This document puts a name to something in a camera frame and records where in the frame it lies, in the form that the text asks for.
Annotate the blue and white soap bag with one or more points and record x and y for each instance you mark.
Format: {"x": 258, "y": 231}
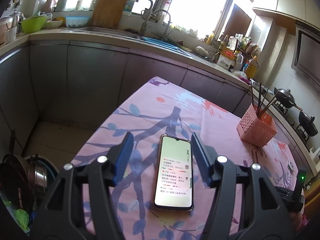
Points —
{"x": 129, "y": 5}

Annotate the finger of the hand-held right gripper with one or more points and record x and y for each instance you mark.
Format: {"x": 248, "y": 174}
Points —
{"x": 283, "y": 191}

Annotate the curved steel faucet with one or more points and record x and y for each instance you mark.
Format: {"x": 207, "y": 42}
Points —
{"x": 167, "y": 22}

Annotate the steel pot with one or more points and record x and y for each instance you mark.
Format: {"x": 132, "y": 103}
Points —
{"x": 40, "y": 177}

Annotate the smartphone in clear case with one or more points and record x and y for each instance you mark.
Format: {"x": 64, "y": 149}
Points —
{"x": 173, "y": 175}

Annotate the white bowl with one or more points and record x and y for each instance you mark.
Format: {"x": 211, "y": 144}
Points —
{"x": 54, "y": 24}

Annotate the green plastic bowl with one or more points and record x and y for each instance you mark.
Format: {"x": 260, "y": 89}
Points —
{"x": 33, "y": 25}

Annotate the carton with red label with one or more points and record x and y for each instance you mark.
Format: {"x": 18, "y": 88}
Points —
{"x": 226, "y": 58}

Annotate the range hood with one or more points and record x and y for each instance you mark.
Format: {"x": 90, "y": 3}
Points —
{"x": 307, "y": 55}

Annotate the white mug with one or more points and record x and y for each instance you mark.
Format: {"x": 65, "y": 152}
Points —
{"x": 11, "y": 34}

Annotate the person's right forearm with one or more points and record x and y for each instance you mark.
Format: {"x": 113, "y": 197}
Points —
{"x": 300, "y": 221}

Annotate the white plastic holder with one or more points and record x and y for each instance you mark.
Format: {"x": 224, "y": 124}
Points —
{"x": 315, "y": 153}

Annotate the small white round-button device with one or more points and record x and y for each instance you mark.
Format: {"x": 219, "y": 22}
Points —
{"x": 290, "y": 165}

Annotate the gas stove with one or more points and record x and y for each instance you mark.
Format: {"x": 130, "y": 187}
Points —
{"x": 295, "y": 127}

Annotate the black frying pan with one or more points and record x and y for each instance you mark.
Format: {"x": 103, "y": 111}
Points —
{"x": 15, "y": 185}

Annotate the steel sink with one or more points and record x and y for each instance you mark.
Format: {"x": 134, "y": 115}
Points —
{"x": 105, "y": 31}

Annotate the white plastic jug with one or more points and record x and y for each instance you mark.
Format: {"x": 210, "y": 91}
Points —
{"x": 238, "y": 61}

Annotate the pink floral tablecloth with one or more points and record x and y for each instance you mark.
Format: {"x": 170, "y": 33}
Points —
{"x": 175, "y": 115}

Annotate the blue drain mat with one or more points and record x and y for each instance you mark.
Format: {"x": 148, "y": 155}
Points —
{"x": 157, "y": 42}

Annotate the square steel faucet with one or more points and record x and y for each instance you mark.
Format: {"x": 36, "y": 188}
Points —
{"x": 146, "y": 15}

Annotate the yellow cooking oil bottle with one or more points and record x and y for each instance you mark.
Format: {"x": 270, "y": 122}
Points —
{"x": 251, "y": 67}

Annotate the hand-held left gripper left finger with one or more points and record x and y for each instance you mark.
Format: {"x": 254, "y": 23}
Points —
{"x": 123, "y": 160}

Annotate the dark brown board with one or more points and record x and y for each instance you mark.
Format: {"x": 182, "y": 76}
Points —
{"x": 237, "y": 21}

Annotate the pink plastic utensil basket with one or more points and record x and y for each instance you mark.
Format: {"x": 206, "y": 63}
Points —
{"x": 255, "y": 132}

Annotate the blue plastic colander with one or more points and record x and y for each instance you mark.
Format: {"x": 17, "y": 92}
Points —
{"x": 77, "y": 22}

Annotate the bundle of wooden chopsticks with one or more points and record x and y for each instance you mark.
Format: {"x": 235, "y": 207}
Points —
{"x": 260, "y": 97}

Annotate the white radish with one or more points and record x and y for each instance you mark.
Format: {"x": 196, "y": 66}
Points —
{"x": 202, "y": 51}

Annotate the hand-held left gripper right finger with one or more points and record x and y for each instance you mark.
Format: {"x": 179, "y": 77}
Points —
{"x": 201, "y": 160}

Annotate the wooden cutting board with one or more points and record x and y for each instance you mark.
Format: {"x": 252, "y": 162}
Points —
{"x": 108, "y": 8}

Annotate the kitchen counter with grey cabinets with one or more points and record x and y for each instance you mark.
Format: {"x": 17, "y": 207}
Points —
{"x": 87, "y": 80}

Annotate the black wok with lid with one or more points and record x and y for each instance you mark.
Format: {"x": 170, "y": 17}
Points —
{"x": 307, "y": 125}

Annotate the pile of food bags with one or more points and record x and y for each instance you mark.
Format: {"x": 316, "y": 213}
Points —
{"x": 246, "y": 45}

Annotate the green plastic bag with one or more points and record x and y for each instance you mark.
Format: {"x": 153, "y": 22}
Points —
{"x": 21, "y": 218}

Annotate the purple cloth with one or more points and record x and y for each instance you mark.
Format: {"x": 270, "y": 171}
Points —
{"x": 243, "y": 78}

